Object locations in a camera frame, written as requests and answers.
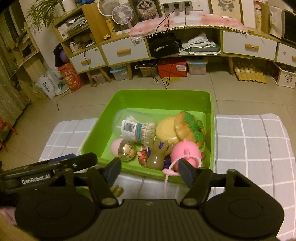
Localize pink pig toy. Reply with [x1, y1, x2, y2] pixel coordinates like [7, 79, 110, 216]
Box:
[171, 140, 203, 172]

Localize pink clear capsule ball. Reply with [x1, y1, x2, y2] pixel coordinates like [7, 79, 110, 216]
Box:
[110, 138, 136, 162]

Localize translucent brown octopus toy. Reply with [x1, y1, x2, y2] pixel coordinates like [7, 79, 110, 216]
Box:
[145, 138, 175, 170]

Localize yellow plastic bowl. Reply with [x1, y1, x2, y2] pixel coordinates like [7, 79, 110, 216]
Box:
[156, 116, 181, 145]

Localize clear cotton swab jar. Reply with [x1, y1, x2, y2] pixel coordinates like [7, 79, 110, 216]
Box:
[112, 109, 158, 146]

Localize purple toy grapes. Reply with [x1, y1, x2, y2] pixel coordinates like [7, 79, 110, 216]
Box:
[146, 149, 171, 170]

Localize green plastic storage bin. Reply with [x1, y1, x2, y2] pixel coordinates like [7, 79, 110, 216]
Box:
[81, 89, 215, 180]

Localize grey checked table cloth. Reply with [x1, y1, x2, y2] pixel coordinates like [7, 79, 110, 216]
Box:
[39, 113, 295, 240]

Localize red cylindrical bin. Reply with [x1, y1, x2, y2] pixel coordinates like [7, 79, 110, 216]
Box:
[57, 63, 84, 91]

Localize white plastic bag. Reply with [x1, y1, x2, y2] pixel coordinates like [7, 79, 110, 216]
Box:
[35, 70, 62, 99]

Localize clear plastic storage box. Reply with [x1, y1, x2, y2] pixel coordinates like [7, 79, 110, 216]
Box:
[186, 58, 208, 75]

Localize red cardboard box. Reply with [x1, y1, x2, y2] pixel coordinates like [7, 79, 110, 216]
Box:
[157, 58, 187, 78]

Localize egg carton tray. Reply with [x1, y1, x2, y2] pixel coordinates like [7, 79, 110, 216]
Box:
[233, 62, 267, 84]

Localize white decorated storage box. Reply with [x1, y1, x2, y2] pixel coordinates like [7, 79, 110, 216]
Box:
[269, 62, 295, 89]

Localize wooden tv cabinet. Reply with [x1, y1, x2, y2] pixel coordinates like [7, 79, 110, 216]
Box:
[52, 4, 295, 74]

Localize pink checked cloth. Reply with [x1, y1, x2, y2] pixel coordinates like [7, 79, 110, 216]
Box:
[129, 14, 248, 43]

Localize white desk fan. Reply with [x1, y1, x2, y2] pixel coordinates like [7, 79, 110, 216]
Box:
[97, 0, 120, 16]
[111, 4, 134, 25]

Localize potted green plant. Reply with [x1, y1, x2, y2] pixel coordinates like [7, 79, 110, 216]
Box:
[25, 0, 66, 32]

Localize framed cartoon girl picture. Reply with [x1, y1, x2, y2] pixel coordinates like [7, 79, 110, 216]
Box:
[209, 0, 243, 23]

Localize framed cat picture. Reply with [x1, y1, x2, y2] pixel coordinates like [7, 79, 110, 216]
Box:
[132, 0, 160, 22]

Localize black microwave oven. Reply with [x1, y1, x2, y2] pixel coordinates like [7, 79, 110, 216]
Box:
[281, 9, 296, 43]

